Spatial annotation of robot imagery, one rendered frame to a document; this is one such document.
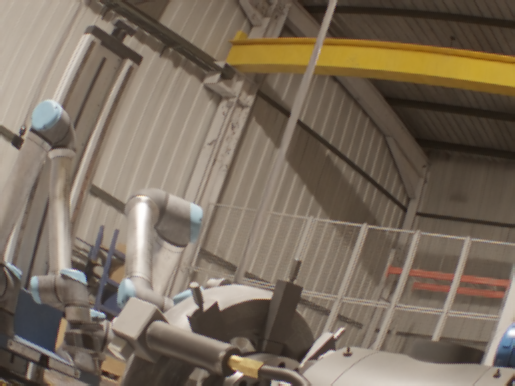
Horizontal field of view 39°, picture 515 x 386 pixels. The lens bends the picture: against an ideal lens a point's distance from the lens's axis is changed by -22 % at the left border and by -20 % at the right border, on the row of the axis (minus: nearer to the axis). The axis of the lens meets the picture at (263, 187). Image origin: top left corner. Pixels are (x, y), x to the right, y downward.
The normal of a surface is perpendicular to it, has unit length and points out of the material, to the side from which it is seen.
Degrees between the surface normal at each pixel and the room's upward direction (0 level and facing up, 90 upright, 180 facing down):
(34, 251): 90
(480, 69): 90
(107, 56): 90
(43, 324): 90
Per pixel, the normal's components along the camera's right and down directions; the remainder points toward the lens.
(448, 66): -0.59, -0.38
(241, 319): 0.80, 0.14
